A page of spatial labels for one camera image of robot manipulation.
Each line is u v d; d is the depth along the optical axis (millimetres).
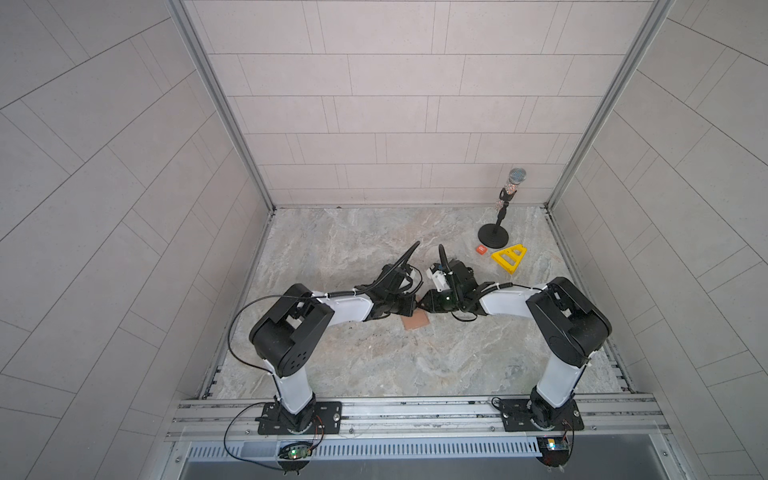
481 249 1037
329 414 710
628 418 715
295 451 645
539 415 633
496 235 1063
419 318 864
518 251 1024
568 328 475
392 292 727
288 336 458
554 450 681
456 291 740
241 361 461
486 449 679
